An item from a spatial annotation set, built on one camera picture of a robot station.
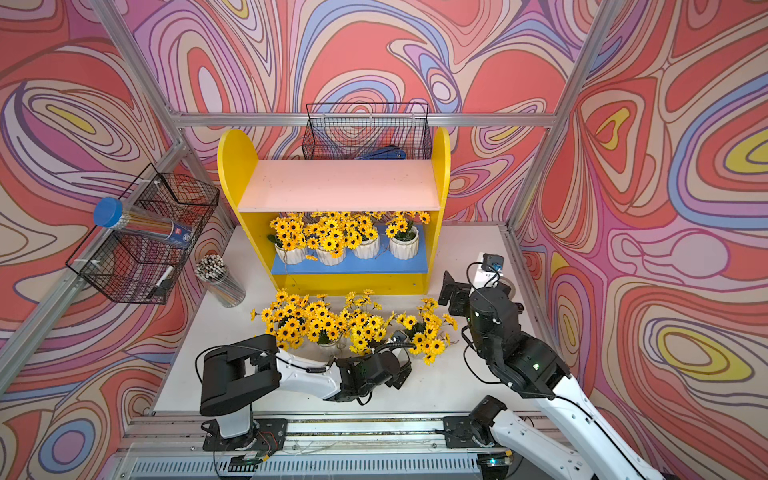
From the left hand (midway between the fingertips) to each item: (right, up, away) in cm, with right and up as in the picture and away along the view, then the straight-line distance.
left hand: (404, 358), depth 85 cm
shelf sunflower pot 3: (-31, +13, -8) cm, 34 cm away
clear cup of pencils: (-55, +25, 0) cm, 60 cm away
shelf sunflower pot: (+6, +9, -9) cm, 14 cm away
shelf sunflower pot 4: (-32, +34, -4) cm, 47 cm away
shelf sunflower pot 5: (-20, +36, -5) cm, 41 cm away
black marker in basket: (-61, +22, -12) cm, 66 cm away
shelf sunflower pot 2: (-21, +12, -9) cm, 26 cm away
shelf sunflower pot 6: (-11, +35, -2) cm, 36 cm away
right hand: (+13, +23, -19) cm, 33 cm away
